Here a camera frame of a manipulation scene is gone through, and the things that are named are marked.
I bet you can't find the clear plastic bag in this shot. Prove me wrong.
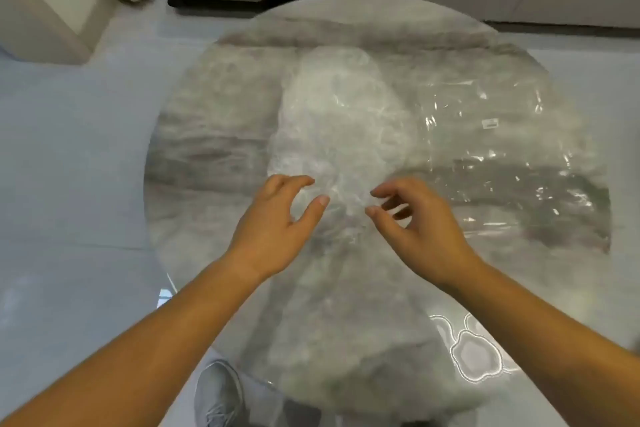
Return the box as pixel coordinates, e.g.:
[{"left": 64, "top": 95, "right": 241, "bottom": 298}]
[{"left": 415, "top": 71, "right": 613, "bottom": 243}]

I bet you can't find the pile of clear plastic caps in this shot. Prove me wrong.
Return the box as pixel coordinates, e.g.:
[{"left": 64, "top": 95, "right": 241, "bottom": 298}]
[{"left": 268, "top": 41, "right": 421, "bottom": 243}]

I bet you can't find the person's right hand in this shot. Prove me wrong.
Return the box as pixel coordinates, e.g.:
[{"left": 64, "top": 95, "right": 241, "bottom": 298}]
[{"left": 365, "top": 176, "right": 487, "bottom": 293}]

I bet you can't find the person's left hand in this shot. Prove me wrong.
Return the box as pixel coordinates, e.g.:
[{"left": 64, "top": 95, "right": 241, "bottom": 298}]
[{"left": 222, "top": 173, "right": 330, "bottom": 286}]

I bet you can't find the person's right forearm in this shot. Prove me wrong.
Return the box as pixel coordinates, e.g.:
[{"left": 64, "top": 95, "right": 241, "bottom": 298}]
[{"left": 445, "top": 260, "right": 640, "bottom": 427}]

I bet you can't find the grey sneaker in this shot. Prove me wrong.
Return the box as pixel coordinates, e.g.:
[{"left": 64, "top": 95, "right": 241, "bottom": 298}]
[{"left": 193, "top": 360, "right": 246, "bottom": 427}]

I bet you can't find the person's left forearm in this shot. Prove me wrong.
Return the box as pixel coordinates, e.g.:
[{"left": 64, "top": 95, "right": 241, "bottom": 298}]
[{"left": 0, "top": 260, "right": 263, "bottom": 427}]

